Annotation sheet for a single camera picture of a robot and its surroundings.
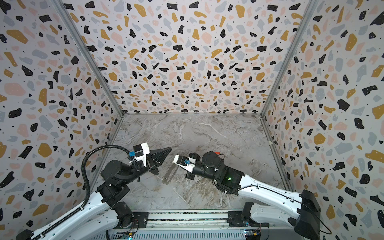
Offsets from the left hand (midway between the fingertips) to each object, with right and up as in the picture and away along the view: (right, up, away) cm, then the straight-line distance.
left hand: (168, 148), depth 57 cm
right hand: (+1, -5, +6) cm, 8 cm away
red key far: (+24, -9, +44) cm, 51 cm away
